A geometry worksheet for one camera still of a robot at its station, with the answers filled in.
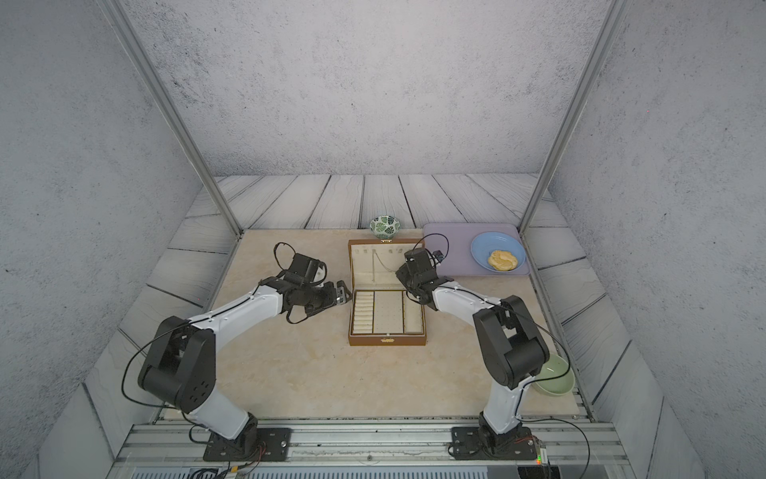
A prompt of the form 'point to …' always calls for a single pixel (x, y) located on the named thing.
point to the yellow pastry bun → (503, 260)
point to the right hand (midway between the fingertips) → (400, 269)
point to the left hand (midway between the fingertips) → (346, 300)
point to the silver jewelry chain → (374, 252)
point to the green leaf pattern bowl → (385, 228)
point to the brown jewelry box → (379, 311)
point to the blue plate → (486, 243)
